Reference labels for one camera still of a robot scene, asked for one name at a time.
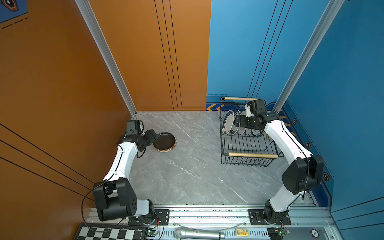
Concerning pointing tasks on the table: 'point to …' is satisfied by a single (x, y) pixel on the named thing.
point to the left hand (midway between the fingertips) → (153, 137)
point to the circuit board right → (281, 232)
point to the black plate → (164, 141)
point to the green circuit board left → (151, 232)
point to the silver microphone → (183, 233)
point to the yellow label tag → (242, 232)
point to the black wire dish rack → (243, 145)
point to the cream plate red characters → (165, 151)
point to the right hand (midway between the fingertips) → (240, 122)
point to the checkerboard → (108, 232)
